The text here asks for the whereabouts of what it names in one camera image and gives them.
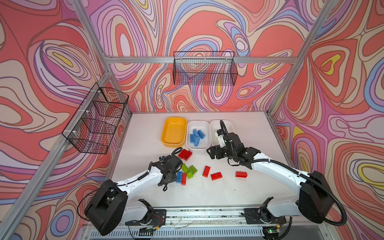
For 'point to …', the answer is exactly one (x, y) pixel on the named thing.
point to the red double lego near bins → (185, 154)
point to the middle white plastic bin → (204, 125)
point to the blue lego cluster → (192, 138)
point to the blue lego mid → (201, 135)
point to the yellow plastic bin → (174, 132)
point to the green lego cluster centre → (190, 171)
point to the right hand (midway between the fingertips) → (215, 151)
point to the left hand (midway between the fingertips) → (172, 177)
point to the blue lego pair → (196, 133)
